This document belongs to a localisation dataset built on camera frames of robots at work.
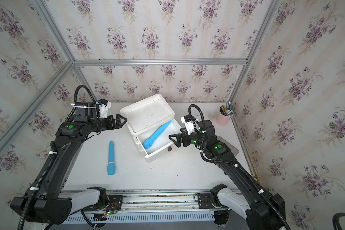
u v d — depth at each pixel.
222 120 1.00
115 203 0.72
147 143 0.74
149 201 0.75
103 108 0.64
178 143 0.64
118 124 0.64
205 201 0.73
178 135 0.62
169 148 0.74
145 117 0.81
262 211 0.37
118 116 0.64
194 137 0.64
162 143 0.78
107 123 0.63
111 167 0.83
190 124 0.64
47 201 0.36
